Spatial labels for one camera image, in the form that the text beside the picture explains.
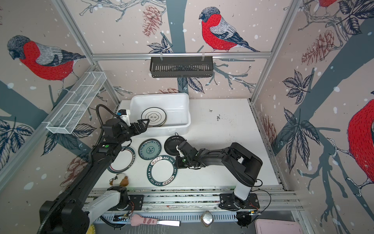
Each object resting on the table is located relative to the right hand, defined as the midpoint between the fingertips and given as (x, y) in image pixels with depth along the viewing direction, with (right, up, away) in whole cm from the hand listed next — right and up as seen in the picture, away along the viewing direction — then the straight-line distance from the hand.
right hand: (173, 166), depth 85 cm
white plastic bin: (-1, +39, +33) cm, 51 cm away
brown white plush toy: (-27, -7, -6) cm, 28 cm away
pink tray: (+46, -19, -21) cm, 54 cm away
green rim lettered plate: (-7, -2, -1) cm, 7 cm away
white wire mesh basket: (-52, +29, -14) cm, 62 cm away
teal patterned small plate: (-17, +9, +8) cm, 20 cm away
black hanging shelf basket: (+4, +67, +21) cm, 70 cm away
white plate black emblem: (-15, +30, +21) cm, 40 cm away
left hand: (-16, +28, -8) cm, 33 cm away
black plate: (-3, +11, +10) cm, 15 cm away
